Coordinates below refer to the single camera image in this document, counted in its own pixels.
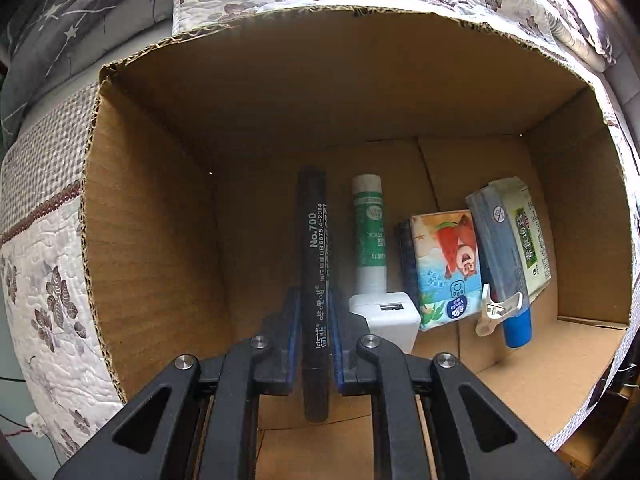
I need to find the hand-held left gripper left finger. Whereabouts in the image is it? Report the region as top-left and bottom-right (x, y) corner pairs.
(52, 285), (303, 480)

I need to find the colourful cartoon tissue pack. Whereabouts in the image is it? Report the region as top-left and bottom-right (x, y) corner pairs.
(409, 210), (485, 332)

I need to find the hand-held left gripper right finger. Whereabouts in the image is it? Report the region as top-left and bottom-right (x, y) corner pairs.
(330, 302), (576, 480)

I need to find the white charger plug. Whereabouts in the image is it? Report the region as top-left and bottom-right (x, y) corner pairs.
(348, 290), (421, 356)

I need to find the black marker pen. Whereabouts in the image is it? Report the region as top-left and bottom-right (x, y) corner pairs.
(296, 165), (333, 423)

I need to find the blue toothpaste tube box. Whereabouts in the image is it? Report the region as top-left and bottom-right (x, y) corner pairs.
(465, 184), (533, 348)

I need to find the grey star pillow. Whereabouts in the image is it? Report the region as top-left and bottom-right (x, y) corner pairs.
(0, 0), (181, 136)

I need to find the green white wipes pack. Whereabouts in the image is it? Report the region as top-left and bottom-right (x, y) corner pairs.
(492, 176), (553, 301)

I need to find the brown cardboard box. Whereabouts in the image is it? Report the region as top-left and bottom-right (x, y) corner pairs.
(80, 5), (637, 480)

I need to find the white clothespin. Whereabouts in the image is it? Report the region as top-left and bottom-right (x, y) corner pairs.
(475, 284), (525, 337)

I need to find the green white glue stick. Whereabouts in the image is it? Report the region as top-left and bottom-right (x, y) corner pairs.
(351, 174), (391, 297)

